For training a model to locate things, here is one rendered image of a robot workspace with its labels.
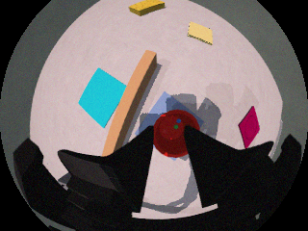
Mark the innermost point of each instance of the yellow sponge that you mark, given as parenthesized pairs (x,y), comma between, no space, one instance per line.
(146,6)

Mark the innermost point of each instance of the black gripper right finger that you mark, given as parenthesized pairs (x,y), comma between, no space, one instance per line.
(217,166)

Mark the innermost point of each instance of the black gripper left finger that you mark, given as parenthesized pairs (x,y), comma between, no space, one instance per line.
(125,170)

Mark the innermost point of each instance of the tan flat square pad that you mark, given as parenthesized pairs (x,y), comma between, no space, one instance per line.
(201,33)

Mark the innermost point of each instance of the dark red square pad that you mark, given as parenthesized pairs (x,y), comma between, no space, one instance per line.
(249,127)

